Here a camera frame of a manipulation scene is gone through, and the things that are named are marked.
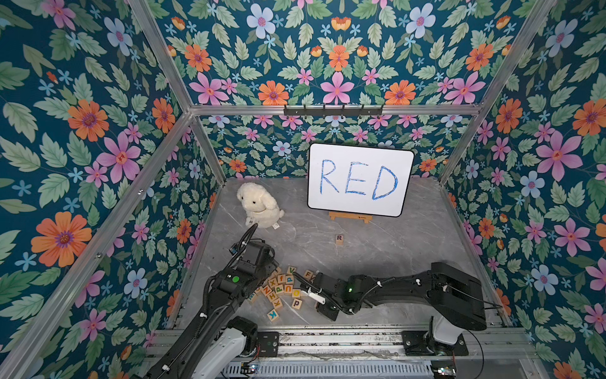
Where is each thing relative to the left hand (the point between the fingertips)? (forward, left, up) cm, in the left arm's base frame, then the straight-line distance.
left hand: (274, 264), depth 80 cm
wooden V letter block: (+1, -5, -9) cm, 10 cm away
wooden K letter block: (-14, +1, -9) cm, 17 cm away
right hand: (-10, -16, -10) cm, 21 cm away
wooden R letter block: (+13, -25, -9) cm, 29 cm away
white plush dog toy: (+21, +5, +5) cm, 22 cm away
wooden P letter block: (-11, -7, -9) cm, 16 cm away
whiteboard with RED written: (+31, -34, +7) cm, 47 cm away
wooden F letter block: (-1, -11, -9) cm, 14 cm away
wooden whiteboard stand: (+23, -31, -7) cm, 39 cm away
